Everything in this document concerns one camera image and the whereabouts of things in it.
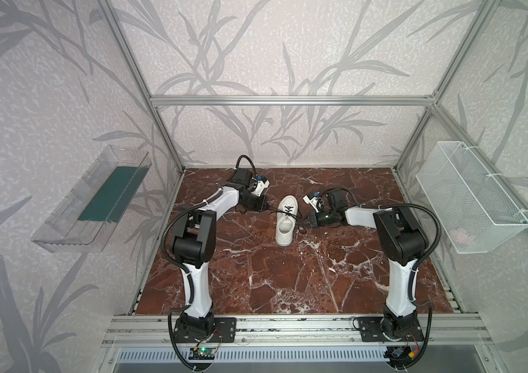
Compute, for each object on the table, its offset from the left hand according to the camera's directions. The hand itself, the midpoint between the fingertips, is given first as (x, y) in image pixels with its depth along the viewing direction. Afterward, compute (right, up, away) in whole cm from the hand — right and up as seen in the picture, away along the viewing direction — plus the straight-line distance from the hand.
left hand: (269, 198), depth 97 cm
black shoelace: (+7, -6, 0) cm, 9 cm away
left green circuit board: (-20, -46, -26) cm, 56 cm away
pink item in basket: (+61, -11, -24) cm, 67 cm away
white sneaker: (+7, -11, -1) cm, 13 cm away
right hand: (+13, -8, 0) cm, 15 cm away
